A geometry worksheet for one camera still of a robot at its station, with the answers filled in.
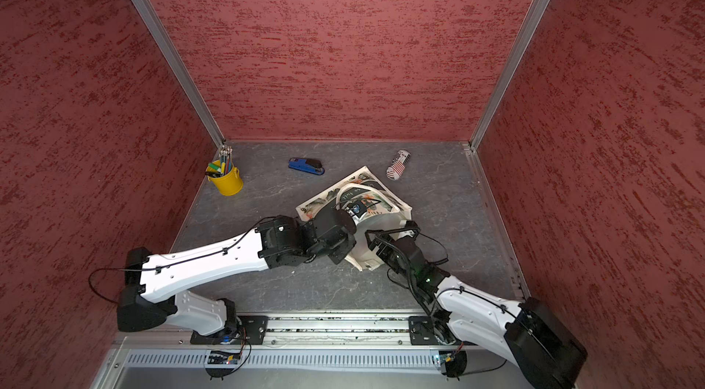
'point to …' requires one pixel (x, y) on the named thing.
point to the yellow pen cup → (226, 177)
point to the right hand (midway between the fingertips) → (370, 244)
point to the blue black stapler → (307, 164)
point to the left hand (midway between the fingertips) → (344, 237)
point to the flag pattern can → (397, 167)
